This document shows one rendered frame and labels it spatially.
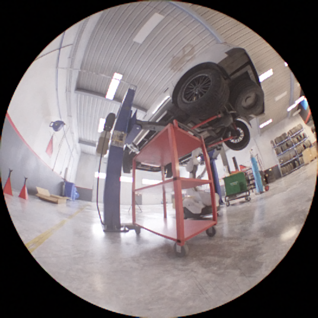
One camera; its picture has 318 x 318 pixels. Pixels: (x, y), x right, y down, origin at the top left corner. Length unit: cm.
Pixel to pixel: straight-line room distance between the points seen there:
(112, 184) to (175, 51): 434
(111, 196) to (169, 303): 118
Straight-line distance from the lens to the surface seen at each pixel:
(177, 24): 439
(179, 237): 58
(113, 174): 133
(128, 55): 435
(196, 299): 44
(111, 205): 129
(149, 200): 1172
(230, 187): 270
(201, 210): 150
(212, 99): 119
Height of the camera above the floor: 36
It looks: 24 degrees up
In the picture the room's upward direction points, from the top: 3 degrees counter-clockwise
